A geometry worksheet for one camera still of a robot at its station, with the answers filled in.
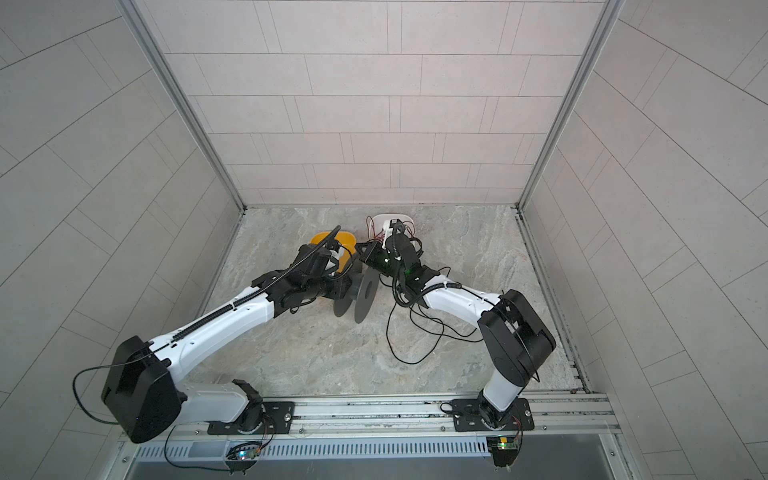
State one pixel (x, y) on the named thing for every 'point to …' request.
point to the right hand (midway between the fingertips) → (352, 248)
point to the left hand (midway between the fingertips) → (355, 278)
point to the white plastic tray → (379, 225)
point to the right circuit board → (504, 449)
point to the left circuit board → (244, 452)
